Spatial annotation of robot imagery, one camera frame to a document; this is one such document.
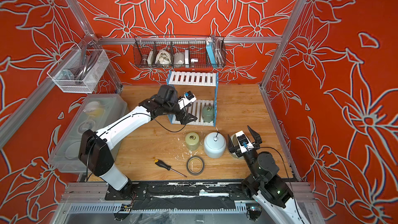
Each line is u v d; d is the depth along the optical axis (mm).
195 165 815
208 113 919
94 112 808
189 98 683
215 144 778
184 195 727
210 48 833
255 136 608
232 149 600
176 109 696
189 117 700
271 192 492
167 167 795
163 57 907
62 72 696
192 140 814
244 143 541
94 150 426
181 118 709
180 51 954
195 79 860
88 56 776
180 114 700
